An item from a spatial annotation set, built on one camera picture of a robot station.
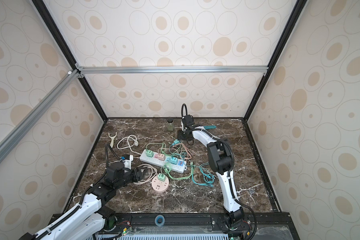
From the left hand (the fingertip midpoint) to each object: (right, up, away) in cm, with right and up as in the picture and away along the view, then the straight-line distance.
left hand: (148, 168), depth 80 cm
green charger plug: (-2, +6, +12) cm, 14 cm away
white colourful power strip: (+17, -2, +11) cm, 20 cm away
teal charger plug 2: (+14, +13, +22) cm, 29 cm away
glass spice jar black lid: (+10, +25, +27) cm, 38 cm away
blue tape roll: (+9, -25, -7) cm, 27 cm away
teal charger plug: (+13, +2, +9) cm, 16 cm away
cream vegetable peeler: (-32, +15, +26) cm, 44 cm away
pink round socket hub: (+6, -11, +3) cm, 13 cm away
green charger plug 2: (+7, -5, +1) cm, 9 cm away
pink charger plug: (+6, +4, +10) cm, 12 cm away
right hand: (+17, +17, +24) cm, 34 cm away
